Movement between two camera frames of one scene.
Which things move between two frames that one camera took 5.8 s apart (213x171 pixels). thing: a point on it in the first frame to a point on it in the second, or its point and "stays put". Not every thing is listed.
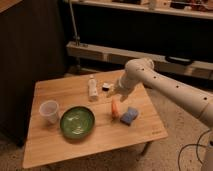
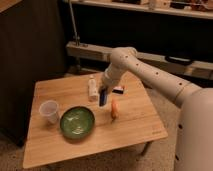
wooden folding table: [118, 124] stays put
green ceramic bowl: [77, 122] stays put
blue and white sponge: [130, 115] to [103, 97]
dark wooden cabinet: [32, 46] stays put
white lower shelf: [104, 53] stays put
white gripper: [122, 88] to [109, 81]
